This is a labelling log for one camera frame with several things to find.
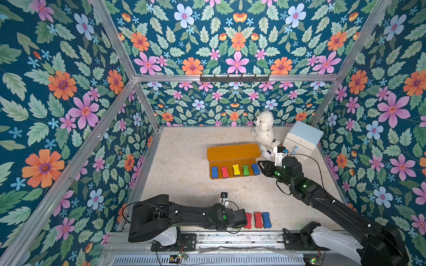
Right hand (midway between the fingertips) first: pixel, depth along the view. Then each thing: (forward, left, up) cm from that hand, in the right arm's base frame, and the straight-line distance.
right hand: (259, 161), depth 79 cm
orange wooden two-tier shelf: (+7, +16, -6) cm, 19 cm away
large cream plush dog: (+25, -5, -3) cm, 26 cm away
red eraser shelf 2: (-22, +4, -20) cm, 30 cm away
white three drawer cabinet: (+19, -27, -5) cm, 33 cm away
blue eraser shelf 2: (-23, -4, -19) cm, 30 cm away
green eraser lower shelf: (+5, +5, -17) cm, 19 cm away
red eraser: (-23, 0, -19) cm, 30 cm away
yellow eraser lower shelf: (+5, +11, -17) cm, 20 cm away
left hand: (-22, +14, -20) cm, 33 cm away
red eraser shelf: (+3, +17, -18) cm, 25 cm away
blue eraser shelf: (+4, +23, -18) cm, 30 cm away
